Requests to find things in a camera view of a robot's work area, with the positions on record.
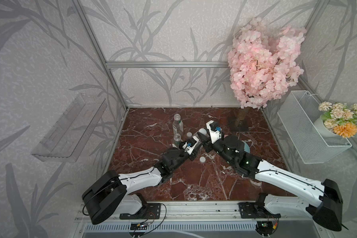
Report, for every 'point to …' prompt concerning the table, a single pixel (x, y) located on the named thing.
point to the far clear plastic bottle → (177, 124)
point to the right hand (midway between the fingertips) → (201, 130)
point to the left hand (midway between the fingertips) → (199, 140)
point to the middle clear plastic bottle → (177, 140)
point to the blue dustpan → (246, 148)
